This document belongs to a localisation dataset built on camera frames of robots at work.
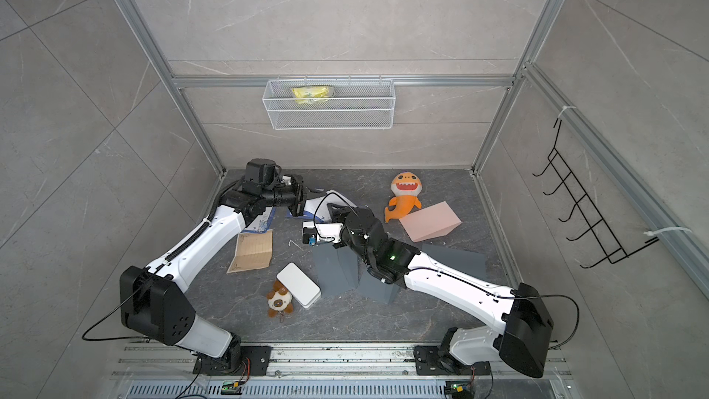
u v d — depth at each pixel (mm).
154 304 416
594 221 643
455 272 477
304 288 816
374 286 876
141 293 457
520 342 378
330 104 900
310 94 836
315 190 749
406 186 1040
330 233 613
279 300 814
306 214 700
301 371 731
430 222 1050
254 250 953
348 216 542
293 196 690
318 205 702
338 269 904
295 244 975
